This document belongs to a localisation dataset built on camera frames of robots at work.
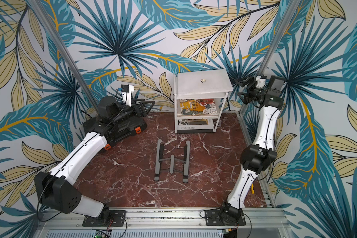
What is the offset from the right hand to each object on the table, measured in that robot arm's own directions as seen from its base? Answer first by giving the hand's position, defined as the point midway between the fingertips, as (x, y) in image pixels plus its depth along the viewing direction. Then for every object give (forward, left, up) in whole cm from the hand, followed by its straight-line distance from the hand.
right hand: (220, 84), depth 78 cm
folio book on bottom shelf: (+1, +10, -35) cm, 36 cm away
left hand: (-12, +37, -1) cm, 39 cm away
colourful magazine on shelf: (+4, +10, -19) cm, 22 cm away
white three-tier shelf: (+23, -11, -29) cm, 39 cm away
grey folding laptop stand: (-28, +27, -35) cm, 52 cm away
